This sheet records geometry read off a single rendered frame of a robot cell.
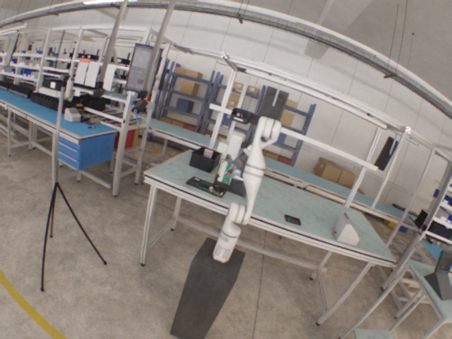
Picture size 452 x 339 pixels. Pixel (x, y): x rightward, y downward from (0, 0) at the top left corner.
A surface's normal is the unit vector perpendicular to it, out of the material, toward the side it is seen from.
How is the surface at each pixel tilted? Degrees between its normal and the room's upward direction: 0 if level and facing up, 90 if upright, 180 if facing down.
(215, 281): 90
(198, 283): 90
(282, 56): 90
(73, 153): 90
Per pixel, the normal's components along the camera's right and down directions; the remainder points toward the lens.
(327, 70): -0.20, 0.26
